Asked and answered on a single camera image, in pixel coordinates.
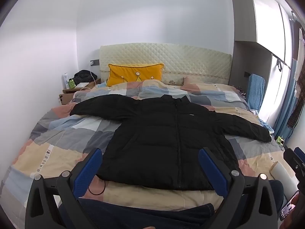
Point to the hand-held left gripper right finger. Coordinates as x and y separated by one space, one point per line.
214 173

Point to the black smartphone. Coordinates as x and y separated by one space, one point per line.
288 206

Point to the wooden nightstand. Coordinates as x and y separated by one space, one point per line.
71 93

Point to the white paper roll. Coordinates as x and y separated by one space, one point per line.
283 175

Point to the cream quilted headboard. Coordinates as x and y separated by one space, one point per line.
190 59

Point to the grey white wardrobe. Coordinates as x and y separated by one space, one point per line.
259 28

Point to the white bottle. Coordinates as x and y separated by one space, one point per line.
64 80

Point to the blue curtain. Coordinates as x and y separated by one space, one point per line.
286 105

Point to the cream floral pillow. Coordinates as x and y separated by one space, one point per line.
172 79

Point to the white box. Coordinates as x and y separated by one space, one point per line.
82 85

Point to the green packet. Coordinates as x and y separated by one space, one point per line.
71 83

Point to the grey wall socket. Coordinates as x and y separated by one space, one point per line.
94 63

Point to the hanging clothes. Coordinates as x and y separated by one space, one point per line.
297 76

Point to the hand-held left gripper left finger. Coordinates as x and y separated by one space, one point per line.
87 173

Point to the black bag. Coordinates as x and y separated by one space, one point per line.
83 76

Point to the patchwork quilt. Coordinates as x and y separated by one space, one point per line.
59 143

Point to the black puffer jacket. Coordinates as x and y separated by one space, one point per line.
166 133

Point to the yellow pillow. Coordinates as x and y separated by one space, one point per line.
133 75

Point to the small green box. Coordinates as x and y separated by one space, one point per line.
280 140

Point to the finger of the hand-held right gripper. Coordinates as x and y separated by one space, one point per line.
291 158
300 153

